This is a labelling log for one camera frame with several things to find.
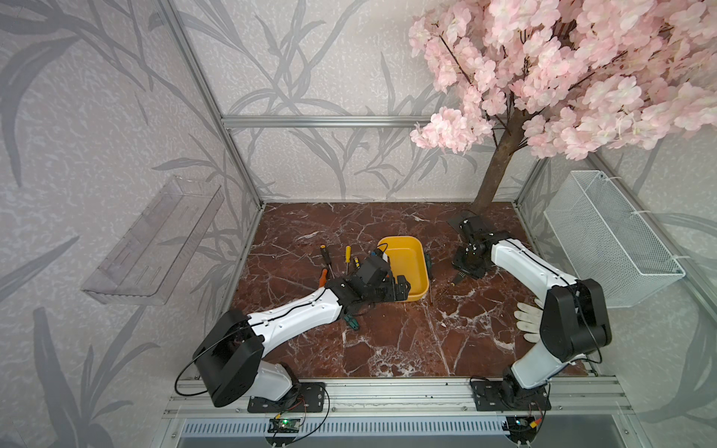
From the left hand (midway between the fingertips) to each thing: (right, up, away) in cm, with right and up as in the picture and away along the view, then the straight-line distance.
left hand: (400, 288), depth 81 cm
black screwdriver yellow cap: (-25, +6, +21) cm, 33 cm away
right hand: (+20, +5, +10) cm, 23 cm away
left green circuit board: (-31, -33, -11) cm, 46 cm away
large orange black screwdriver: (-25, 0, +13) cm, 28 cm away
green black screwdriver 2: (+11, +3, +13) cm, 18 cm away
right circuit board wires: (+32, -35, -9) cm, 48 cm away
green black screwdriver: (-14, -11, +3) cm, 19 cm away
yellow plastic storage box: (+4, +7, +21) cm, 22 cm away
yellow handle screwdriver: (-18, +7, +19) cm, 27 cm away
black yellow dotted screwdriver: (+21, 0, +15) cm, 26 cm away
